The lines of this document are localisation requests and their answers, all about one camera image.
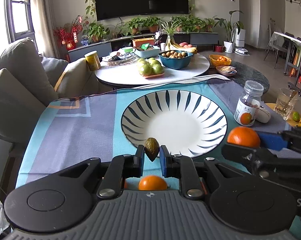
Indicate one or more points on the round white coffee table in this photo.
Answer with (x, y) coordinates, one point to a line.
(138, 73)

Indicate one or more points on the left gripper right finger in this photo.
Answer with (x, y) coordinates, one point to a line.
(164, 160)

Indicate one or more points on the green lime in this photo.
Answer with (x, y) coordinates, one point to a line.
(295, 116)

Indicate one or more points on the white oval gadget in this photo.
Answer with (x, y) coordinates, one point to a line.
(263, 115)

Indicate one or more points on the dark round marble table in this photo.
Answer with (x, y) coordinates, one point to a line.
(236, 83)

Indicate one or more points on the yellow can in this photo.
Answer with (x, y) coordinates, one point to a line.
(93, 60)

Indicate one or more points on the small dark green fruit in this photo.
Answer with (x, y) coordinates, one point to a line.
(151, 148)

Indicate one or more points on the large orange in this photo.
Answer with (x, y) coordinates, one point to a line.
(244, 136)

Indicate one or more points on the red flower decoration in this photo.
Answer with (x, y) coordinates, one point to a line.
(68, 34)

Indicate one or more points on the white blue striped bowl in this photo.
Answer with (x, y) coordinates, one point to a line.
(187, 123)

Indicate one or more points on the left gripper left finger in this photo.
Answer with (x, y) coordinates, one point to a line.
(139, 161)

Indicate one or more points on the bunch of bananas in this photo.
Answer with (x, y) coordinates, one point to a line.
(174, 46)

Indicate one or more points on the dark framed window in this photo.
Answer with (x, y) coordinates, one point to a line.
(19, 20)

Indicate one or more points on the blue bowl of nuts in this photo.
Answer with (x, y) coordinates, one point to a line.
(175, 59)

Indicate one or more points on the light blue rectangular dish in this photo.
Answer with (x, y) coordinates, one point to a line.
(152, 51)

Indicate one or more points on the patterned blue tablecloth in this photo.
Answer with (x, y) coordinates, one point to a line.
(76, 179)

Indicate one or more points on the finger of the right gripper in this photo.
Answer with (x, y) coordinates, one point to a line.
(272, 141)

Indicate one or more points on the grey tv cabinet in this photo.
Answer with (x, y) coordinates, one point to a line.
(104, 48)

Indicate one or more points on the pink dish with snacks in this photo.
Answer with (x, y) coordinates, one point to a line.
(227, 71)

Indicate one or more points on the spider plant in vase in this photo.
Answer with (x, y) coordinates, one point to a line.
(170, 28)

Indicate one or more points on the orange basket of tangerines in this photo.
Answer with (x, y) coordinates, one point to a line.
(219, 60)

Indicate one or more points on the clear jar with orange label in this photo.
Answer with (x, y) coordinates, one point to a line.
(249, 103)

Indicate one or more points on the clear drinking glass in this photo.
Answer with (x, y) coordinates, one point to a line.
(285, 102)

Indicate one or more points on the tall plant in white pot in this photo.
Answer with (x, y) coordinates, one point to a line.
(231, 29)

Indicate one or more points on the grey sofa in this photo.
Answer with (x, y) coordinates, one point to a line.
(30, 82)

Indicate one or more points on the tray of green apples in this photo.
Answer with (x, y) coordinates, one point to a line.
(151, 68)

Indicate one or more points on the dining table with chairs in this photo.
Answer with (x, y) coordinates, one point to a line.
(291, 48)

